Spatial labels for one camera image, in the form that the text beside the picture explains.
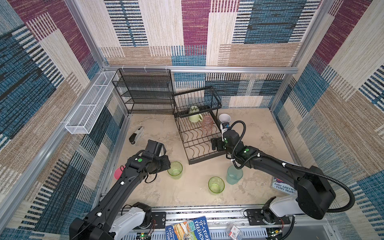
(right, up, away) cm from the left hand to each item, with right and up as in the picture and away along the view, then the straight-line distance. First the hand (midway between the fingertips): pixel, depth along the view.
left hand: (168, 163), depth 79 cm
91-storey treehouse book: (+15, -27, -10) cm, 32 cm away
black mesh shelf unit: (-22, +45, +32) cm, 59 cm away
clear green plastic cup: (+3, -6, +9) cm, 11 cm away
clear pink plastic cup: (+23, +21, +27) cm, 41 cm away
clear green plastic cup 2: (+26, -12, +4) cm, 29 cm away
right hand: (+29, +12, +8) cm, 32 cm away
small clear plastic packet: (+32, -29, -11) cm, 44 cm away
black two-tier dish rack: (+15, +21, +29) cm, 39 cm away
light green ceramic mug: (+15, +25, +28) cm, 41 cm away
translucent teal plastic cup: (+36, -8, +7) cm, 38 cm away
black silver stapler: (-25, +12, +22) cm, 36 cm away
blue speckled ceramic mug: (+35, +25, +25) cm, 50 cm away
